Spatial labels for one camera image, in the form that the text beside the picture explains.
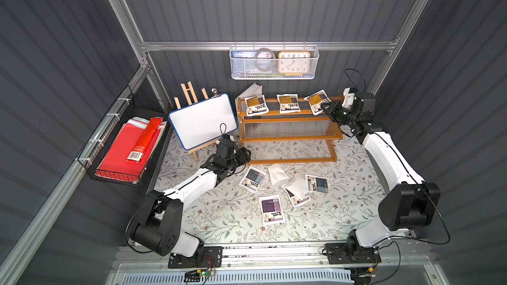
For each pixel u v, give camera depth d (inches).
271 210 33.3
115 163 27.1
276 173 37.6
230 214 33.2
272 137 44.1
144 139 28.8
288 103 33.3
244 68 33.8
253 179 36.9
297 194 35.1
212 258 29.6
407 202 17.3
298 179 37.0
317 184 35.9
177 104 34.2
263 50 35.2
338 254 29.0
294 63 34.7
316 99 33.1
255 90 38.7
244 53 34.8
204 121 35.9
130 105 31.3
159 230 17.0
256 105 32.7
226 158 26.9
